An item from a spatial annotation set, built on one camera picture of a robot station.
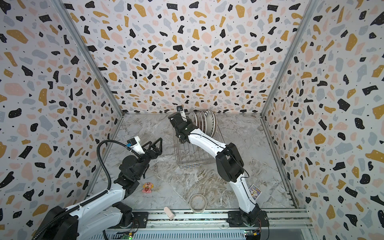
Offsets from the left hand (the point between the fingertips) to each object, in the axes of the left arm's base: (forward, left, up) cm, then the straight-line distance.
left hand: (156, 138), depth 76 cm
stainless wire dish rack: (+3, -15, -25) cm, 29 cm away
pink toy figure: (-17, +7, -22) cm, 28 cm away
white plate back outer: (+19, -22, -7) cm, 30 cm away
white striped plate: (+20, -30, -9) cm, 37 cm away
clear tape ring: (-25, -21, -25) cm, 41 cm away
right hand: (+18, -11, -4) cm, 21 cm away
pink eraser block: (-30, -6, -23) cm, 38 cm away
